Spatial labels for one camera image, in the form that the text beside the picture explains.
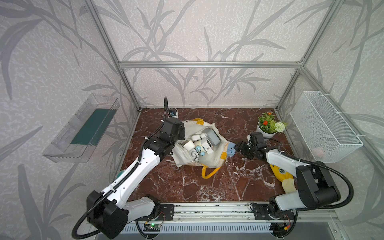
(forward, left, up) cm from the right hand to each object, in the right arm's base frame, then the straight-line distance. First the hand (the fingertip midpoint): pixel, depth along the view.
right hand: (236, 147), depth 92 cm
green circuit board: (-40, +45, -5) cm, 60 cm away
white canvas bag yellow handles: (-12, +17, +3) cm, 21 cm away
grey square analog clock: (+1, +15, +10) cm, 18 cm away
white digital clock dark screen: (-2, +18, +5) cm, 19 cm away
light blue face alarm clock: (-2, +3, -1) cm, 4 cm away
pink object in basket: (-11, -36, +16) cm, 41 cm away
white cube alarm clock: (-4, +28, +10) cm, 30 cm away
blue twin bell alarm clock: (-3, +24, +4) cm, 24 cm away
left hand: (+2, +33, +20) cm, 39 cm away
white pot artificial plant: (+10, -19, +10) cm, 23 cm away
